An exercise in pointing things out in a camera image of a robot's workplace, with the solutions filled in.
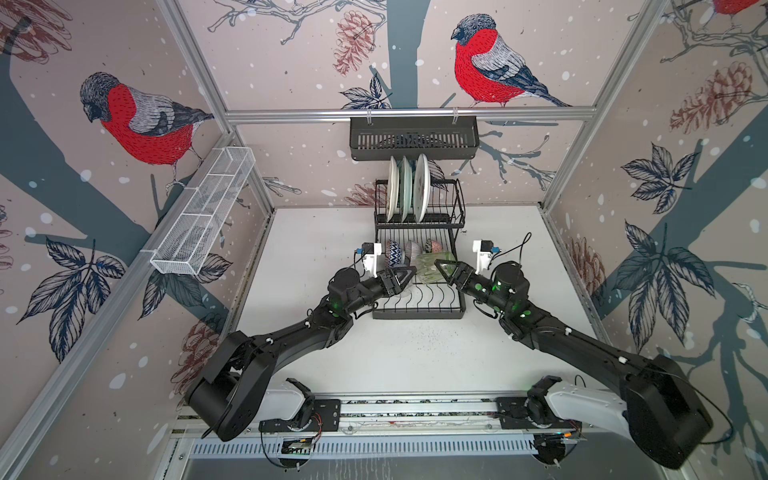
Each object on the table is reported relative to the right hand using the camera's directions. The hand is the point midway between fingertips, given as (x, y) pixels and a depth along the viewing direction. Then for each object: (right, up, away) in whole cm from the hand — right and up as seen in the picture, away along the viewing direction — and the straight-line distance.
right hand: (437, 268), depth 77 cm
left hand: (-7, -1, -3) cm, 8 cm away
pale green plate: (-8, +21, +2) cm, 23 cm away
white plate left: (-12, +21, +1) cm, 24 cm away
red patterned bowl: (+2, +5, +17) cm, 18 cm away
